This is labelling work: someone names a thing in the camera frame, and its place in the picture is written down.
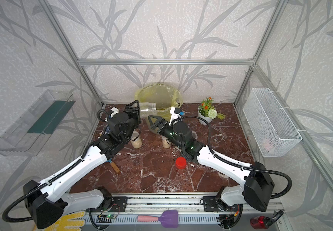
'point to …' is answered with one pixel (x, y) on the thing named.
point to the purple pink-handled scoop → (169, 219)
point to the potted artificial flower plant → (207, 111)
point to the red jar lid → (181, 162)
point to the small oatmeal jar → (166, 143)
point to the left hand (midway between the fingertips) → (141, 104)
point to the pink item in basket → (268, 146)
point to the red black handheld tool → (260, 222)
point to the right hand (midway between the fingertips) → (151, 119)
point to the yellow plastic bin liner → (165, 96)
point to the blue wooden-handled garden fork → (116, 169)
